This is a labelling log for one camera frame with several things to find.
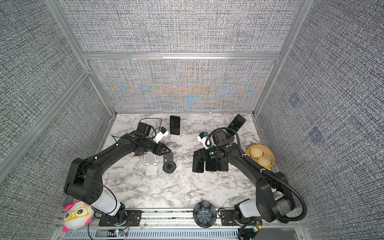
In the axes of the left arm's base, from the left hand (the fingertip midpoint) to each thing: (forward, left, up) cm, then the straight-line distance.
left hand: (168, 150), depth 85 cm
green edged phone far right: (+18, -44, +2) cm, 48 cm away
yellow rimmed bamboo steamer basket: (-1, -57, -7) cm, 57 cm away
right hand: (-3, -17, 0) cm, 17 cm away
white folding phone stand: (-4, +10, -7) cm, 13 cm away
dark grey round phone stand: (-4, 0, -12) cm, 13 cm away
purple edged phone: (+20, -4, +1) cm, 21 cm away
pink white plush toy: (-29, +40, -5) cm, 50 cm away
